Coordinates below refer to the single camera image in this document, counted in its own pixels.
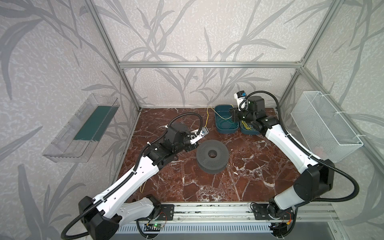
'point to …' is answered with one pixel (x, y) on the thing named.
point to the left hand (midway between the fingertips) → (198, 128)
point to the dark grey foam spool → (212, 165)
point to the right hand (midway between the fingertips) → (230, 105)
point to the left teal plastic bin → (223, 110)
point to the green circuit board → (155, 227)
